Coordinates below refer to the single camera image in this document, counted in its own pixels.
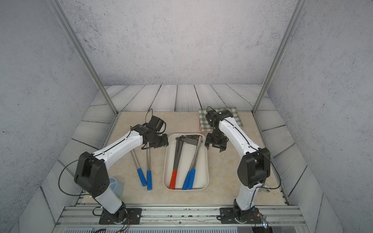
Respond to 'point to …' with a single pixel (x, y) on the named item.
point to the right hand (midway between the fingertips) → (213, 148)
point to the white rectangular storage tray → (187, 155)
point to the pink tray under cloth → (200, 129)
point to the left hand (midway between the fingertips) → (169, 144)
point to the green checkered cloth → (204, 125)
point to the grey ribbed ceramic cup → (264, 188)
